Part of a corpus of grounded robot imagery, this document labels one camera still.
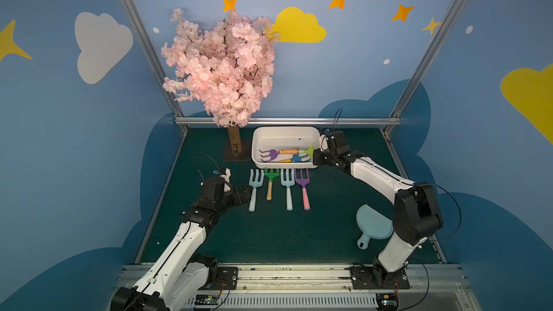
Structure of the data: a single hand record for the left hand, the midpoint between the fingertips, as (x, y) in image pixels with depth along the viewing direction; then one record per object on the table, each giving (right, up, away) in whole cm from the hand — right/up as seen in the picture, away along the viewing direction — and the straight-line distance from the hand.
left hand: (242, 187), depth 83 cm
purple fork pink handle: (+26, -1, +18) cm, 32 cm away
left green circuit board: (-10, -36, -11) cm, 39 cm away
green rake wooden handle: (+10, +2, +18) cm, 21 cm away
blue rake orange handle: (+24, +10, +26) cm, 36 cm away
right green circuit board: (+52, -38, -10) cm, 65 cm away
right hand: (+31, +14, +10) cm, 35 cm away
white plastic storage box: (+13, +21, +36) cm, 43 cm away
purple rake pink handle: (+11, +12, +27) cm, 32 cm away
